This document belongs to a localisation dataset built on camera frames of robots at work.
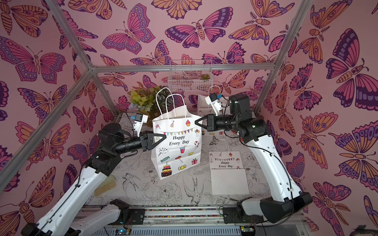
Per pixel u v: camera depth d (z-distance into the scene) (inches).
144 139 21.5
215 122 21.4
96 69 36.5
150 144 22.1
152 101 41.4
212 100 22.0
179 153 24.7
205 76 36.4
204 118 23.0
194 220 28.8
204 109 34.4
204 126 23.6
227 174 33.8
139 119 22.2
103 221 21.5
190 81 41.8
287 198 14.8
